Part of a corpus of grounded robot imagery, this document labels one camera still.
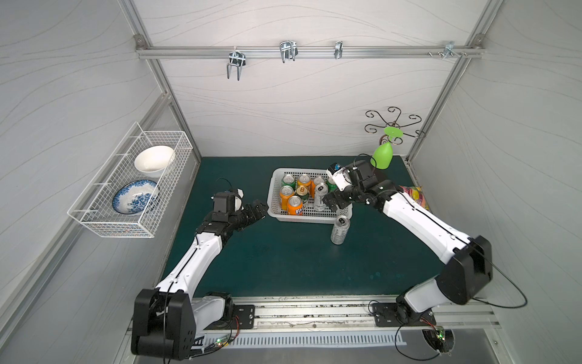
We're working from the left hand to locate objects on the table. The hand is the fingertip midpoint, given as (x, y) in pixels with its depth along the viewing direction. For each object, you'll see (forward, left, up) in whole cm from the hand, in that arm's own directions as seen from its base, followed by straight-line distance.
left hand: (262, 211), depth 84 cm
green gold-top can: (+12, -15, -3) cm, 20 cm away
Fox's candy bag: (+18, -68, -11) cm, 71 cm away
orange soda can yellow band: (+11, -8, -3) cm, 14 cm away
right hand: (+6, -27, +5) cm, 28 cm away
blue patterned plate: (-8, +34, +19) cm, 40 cm away
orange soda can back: (+18, -16, -3) cm, 25 cm away
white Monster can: (-4, -30, -2) cm, 30 cm away
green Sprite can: (+18, -9, -3) cm, 21 cm away
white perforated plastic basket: (+7, -19, -14) cm, 25 cm away
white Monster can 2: (+11, -23, 0) cm, 26 cm away
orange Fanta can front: (+6, -12, -4) cm, 14 cm away
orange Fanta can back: (+16, -20, -6) cm, 26 cm away
